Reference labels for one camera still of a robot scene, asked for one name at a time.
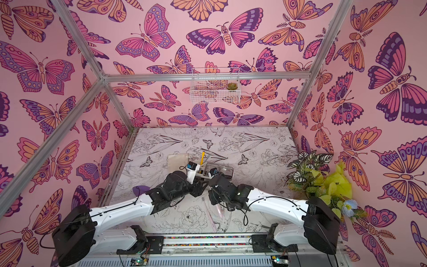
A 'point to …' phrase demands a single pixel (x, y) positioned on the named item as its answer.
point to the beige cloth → (177, 162)
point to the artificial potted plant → (310, 177)
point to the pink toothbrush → (209, 216)
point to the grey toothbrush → (207, 158)
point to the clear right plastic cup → (227, 172)
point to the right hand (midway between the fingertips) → (211, 190)
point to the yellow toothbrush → (202, 158)
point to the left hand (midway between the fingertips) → (206, 180)
